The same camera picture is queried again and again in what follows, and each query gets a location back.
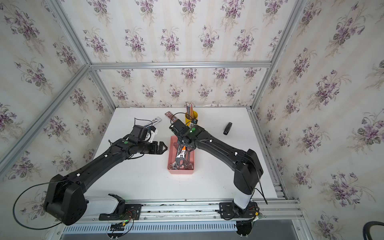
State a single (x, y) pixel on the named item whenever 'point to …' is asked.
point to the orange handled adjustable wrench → (181, 156)
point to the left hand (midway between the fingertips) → (162, 148)
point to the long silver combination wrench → (187, 166)
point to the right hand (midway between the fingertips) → (186, 140)
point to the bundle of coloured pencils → (190, 110)
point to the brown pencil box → (171, 116)
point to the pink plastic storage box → (172, 156)
